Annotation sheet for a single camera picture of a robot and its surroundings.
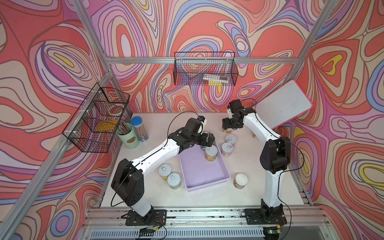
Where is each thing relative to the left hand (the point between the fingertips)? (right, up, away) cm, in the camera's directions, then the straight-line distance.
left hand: (209, 137), depth 81 cm
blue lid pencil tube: (-42, +5, +10) cm, 44 cm away
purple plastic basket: (-5, -24, +12) cm, 27 cm away
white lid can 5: (-19, -24, 0) cm, 31 cm away
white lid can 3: (+16, -23, -2) cm, 29 cm away
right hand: (+15, +5, +14) cm, 21 cm away
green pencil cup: (-49, 0, +9) cm, 50 cm away
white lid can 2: (+16, -2, +16) cm, 23 cm away
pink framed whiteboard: (+52, +21, +15) cm, 58 cm away
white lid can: (+2, -10, +7) cm, 12 cm away
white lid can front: (+13, -9, +12) cm, 20 cm away
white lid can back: (+14, +3, +12) cm, 18 cm away
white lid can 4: (-25, -19, +3) cm, 32 cm away
